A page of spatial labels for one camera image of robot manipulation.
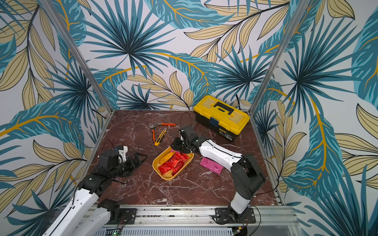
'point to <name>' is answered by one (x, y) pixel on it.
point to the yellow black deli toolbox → (226, 121)
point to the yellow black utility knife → (156, 143)
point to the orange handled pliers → (151, 125)
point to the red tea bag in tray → (174, 163)
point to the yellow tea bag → (166, 158)
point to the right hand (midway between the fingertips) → (172, 146)
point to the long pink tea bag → (211, 165)
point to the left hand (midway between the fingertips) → (143, 163)
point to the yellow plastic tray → (167, 175)
